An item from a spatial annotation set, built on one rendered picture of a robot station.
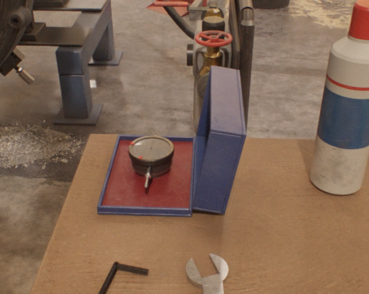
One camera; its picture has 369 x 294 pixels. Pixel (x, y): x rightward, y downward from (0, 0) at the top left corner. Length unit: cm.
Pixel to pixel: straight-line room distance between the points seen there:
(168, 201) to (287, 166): 18
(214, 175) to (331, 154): 15
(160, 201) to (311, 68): 161
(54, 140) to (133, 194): 105
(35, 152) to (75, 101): 23
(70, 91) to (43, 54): 62
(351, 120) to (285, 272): 18
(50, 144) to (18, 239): 42
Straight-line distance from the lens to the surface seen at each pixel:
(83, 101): 171
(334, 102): 60
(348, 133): 61
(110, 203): 62
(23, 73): 148
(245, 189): 65
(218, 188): 57
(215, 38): 100
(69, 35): 174
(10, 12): 129
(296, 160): 71
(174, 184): 64
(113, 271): 54
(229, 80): 64
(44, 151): 162
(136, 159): 64
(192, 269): 53
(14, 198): 145
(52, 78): 207
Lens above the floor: 86
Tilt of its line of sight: 33 degrees down
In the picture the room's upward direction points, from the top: straight up
